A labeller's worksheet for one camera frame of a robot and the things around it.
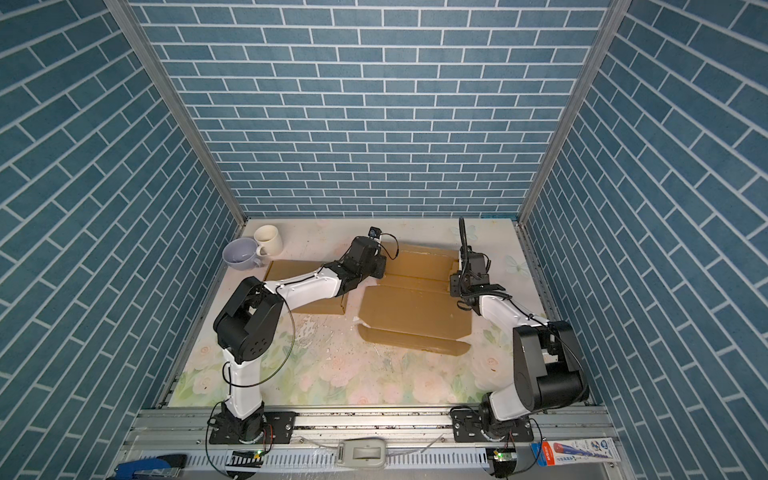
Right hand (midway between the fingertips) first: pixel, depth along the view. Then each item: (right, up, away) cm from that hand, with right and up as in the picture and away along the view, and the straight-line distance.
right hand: (460, 275), depth 94 cm
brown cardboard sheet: (-15, -12, +7) cm, 21 cm away
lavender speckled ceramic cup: (-77, +6, +12) cm, 78 cm away
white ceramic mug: (-65, +12, +8) cm, 67 cm away
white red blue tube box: (+22, -39, -24) cm, 51 cm away
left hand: (-25, +6, +2) cm, 26 cm away
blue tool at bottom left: (-81, -41, -28) cm, 95 cm away
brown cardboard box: (-58, +1, +5) cm, 59 cm away
